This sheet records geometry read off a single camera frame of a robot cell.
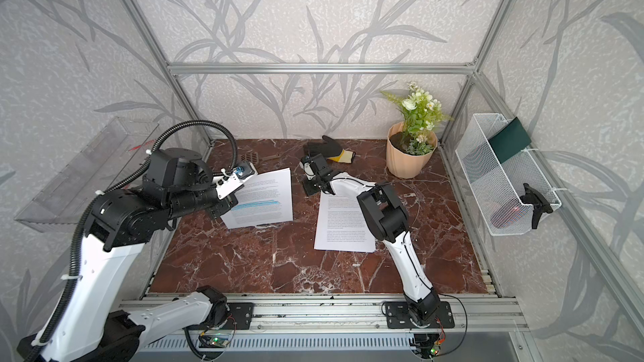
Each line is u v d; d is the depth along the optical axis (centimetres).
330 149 116
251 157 112
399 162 97
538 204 56
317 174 83
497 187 82
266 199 70
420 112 90
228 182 48
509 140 73
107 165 72
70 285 34
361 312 75
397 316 74
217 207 52
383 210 61
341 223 94
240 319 73
